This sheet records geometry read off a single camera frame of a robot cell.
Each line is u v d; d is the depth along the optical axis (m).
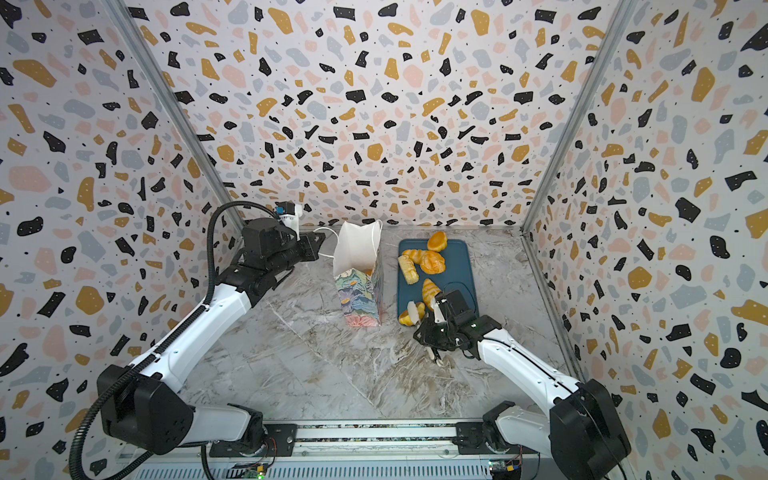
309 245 0.69
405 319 0.91
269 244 0.59
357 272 0.76
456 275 1.08
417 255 1.09
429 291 0.98
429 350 0.76
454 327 0.64
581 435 0.40
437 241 1.13
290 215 0.68
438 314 0.73
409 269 1.03
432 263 1.03
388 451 0.73
